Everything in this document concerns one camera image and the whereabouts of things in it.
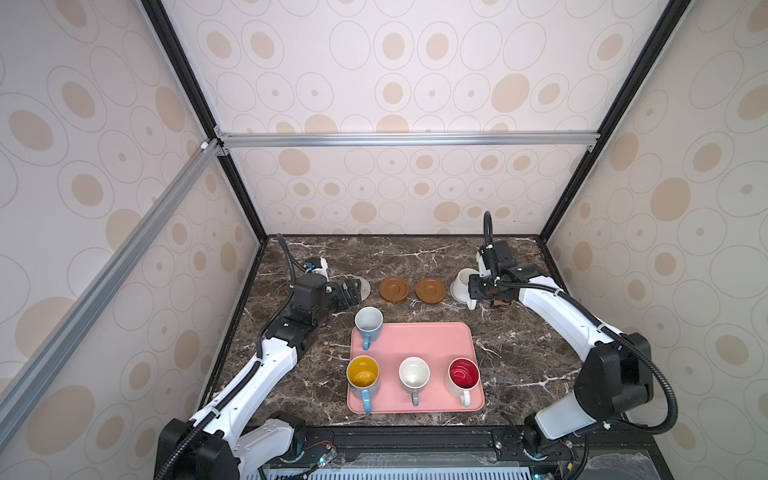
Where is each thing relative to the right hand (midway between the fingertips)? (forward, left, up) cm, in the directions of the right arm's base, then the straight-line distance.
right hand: (476, 287), depth 88 cm
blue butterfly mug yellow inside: (-22, +34, -11) cm, 42 cm away
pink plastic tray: (-11, +11, -14) cm, 21 cm away
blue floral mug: (-7, +32, -7) cm, 34 cm away
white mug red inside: (-22, +5, -12) cm, 25 cm away
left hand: (-4, +34, +9) cm, 36 cm away
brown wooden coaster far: (+8, +12, -13) cm, 19 cm away
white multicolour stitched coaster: (+9, +34, -12) cm, 38 cm away
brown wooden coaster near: (+8, +25, -13) cm, 29 cm away
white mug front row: (-22, +19, -11) cm, 31 cm away
